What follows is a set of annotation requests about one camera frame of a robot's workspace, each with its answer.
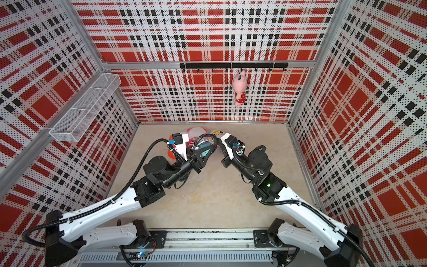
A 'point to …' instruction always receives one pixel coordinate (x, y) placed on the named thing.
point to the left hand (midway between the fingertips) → (214, 147)
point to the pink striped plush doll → (194, 133)
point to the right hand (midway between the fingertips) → (222, 138)
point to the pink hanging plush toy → (239, 84)
